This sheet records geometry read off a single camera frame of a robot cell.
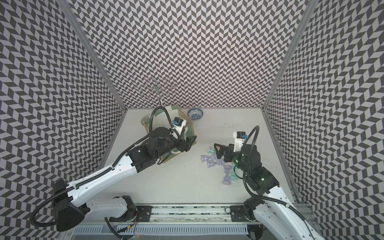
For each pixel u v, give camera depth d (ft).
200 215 2.44
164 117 2.94
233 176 2.73
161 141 1.68
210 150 3.04
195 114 3.68
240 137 2.00
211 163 2.87
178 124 1.91
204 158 2.91
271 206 1.56
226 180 2.70
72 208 1.28
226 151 2.05
